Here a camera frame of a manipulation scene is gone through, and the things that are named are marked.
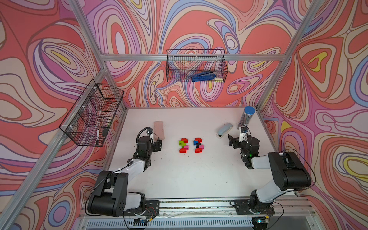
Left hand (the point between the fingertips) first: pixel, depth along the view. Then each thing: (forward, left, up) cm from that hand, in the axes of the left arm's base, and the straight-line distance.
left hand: (153, 139), depth 91 cm
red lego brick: (+3, -21, -7) cm, 22 cm away
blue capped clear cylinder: (+12, -61, +8) cm, 63 cm away
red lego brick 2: (-5, -19, -7) cm, 21 cm away
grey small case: (+10, -49, -4) cm, 50 cm away
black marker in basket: (-9, +25, +16) cm, 31 cm away
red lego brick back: (-4, -30, -7) cm, 31 cm away
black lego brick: (-1, -29, -6) cm, 30 cm away
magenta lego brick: (-3, -22, -6) cm, 23 cm away
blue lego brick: (+1, -28, -6) cm, 28 cm away
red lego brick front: (+4, -30, -6) cm, 31 cm away
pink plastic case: (+10, -1, -6) cm, 11 cm away
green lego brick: (+1, -17, -6) cm, 18 cm away
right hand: (+3, -55, -2) cm, 55 cm away
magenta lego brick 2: (-2, -32, -7) cm, 33 cm away
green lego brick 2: (0, -20, -6) cm, 21 cm away
